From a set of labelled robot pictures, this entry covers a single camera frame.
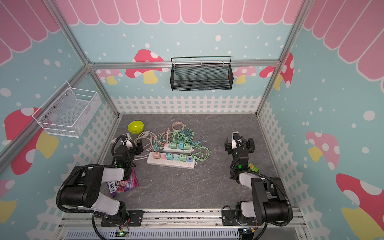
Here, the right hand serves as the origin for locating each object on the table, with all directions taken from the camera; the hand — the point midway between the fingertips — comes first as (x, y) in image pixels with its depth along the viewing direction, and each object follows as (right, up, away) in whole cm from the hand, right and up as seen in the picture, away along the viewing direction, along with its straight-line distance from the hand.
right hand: (235, 136), depth 88 cm
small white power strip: (-42, -8, +9) cm, 44 cm away
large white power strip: (-36, -16, +4) cm, 40 cm away
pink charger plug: (-47, -11, +1) cm, 48 cm away
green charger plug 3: (-31, -13, +1) cm, 34 cm away
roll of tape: (-37, +7, +24) cm, 45 cm away
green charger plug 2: (-29, -7, +6) cm, 30 cm away
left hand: (-61, -4, +5) cm, 62 cm away
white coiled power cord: (-55, -3, +17) cm, 57 cm away
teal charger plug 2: (-39, -12, +1) cm, 41 cm away
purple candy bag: (-66, -28, -5) cm, 72 cm away
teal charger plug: (-33, -5, +6) cm, 33 cm away
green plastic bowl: (-67, +6, +21) cm, 71 cm away
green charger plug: (-38, -6, +6) cm, 39 cm away
